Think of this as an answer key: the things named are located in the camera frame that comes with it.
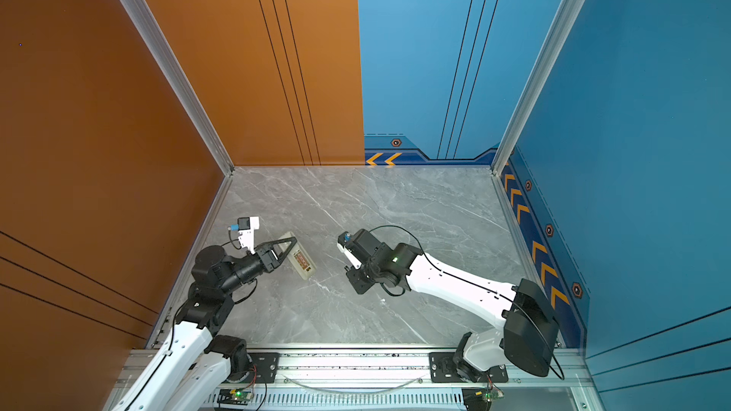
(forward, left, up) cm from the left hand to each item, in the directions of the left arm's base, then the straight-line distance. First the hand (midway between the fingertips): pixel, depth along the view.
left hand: (295, 241), depth 72 cm
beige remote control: (-3, -1, -3) cm, 4 cm away
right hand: (-5, -14, -11) cm, 18 cm away
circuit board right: (-30, -50, -22) cm, 62 cm away
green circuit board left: (-30, +14, -24) cm, 41 cm away
